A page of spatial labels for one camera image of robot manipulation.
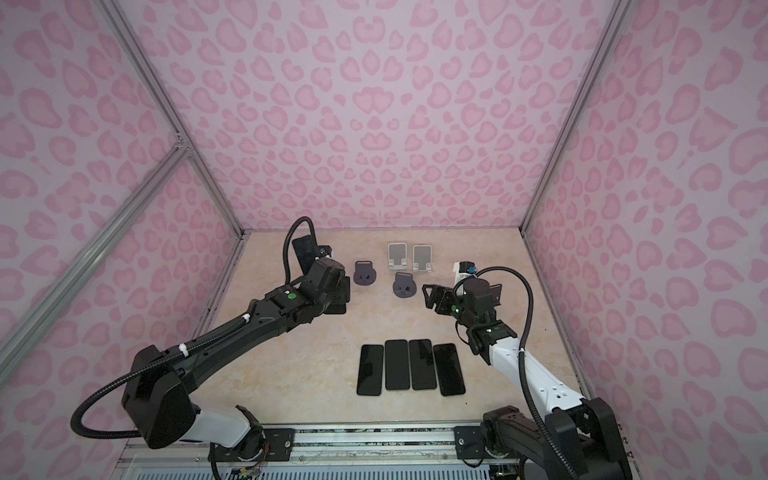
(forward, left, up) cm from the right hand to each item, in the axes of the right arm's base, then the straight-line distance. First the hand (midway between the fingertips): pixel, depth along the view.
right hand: (434, 287), depth 82 cm
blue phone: (-7, +25, +5) cm, 26 cm away
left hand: (+1, +26, +2) cm, 26 cm away
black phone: (-18, +10, -17) cm, 27 cm away
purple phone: (+16, +41, -5) cm, 44 cm away
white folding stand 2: (+21, +2, -14) cm, 25 cm away
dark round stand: (+10, +8, -14) cm, 19 cm away
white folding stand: (+21, +11, -12) cm, 27 cm away
